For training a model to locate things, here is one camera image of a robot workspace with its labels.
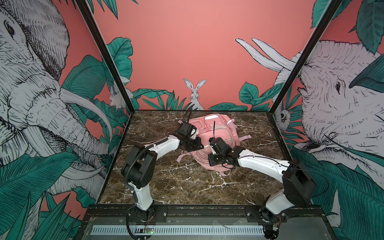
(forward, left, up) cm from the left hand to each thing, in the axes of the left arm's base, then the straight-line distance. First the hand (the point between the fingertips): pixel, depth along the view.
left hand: (204, 144), depth 88 cm
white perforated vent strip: (-41, +14, -10) cm, 44 cm away
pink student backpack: (+17, -7, -3) cm, 19 cm away
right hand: (-8, -2, -2) cm, 8 cm away
